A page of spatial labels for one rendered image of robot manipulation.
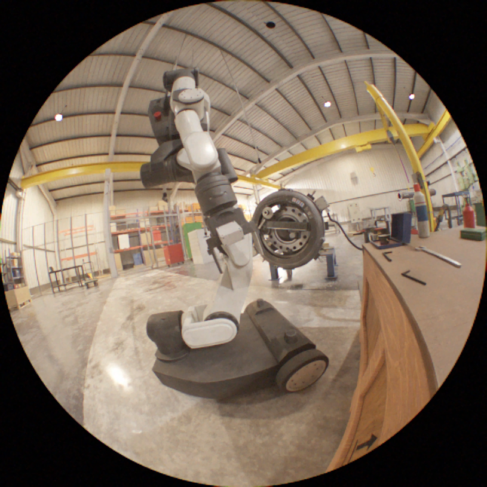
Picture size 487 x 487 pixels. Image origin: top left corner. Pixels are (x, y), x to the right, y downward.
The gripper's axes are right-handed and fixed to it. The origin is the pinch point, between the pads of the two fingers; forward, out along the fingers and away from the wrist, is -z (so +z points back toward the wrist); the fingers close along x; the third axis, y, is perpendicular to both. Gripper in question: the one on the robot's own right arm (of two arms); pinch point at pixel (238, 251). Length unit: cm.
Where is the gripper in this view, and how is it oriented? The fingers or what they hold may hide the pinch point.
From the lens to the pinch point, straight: 34.9
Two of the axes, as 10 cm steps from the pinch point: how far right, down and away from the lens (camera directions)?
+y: -2.1, 0.0, 9.8
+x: 9.0, -3.8, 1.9
